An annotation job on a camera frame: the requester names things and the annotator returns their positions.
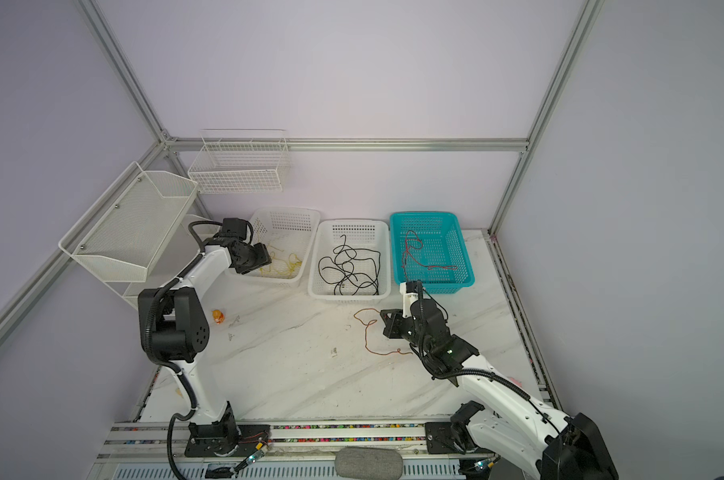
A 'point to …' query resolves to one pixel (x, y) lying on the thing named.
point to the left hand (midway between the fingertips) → (262, 261)
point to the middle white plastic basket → (350, 260)
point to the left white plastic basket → (288, 233)
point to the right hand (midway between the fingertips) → (378, 313)
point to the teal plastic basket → (430, 247)
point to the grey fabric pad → (368, 463)
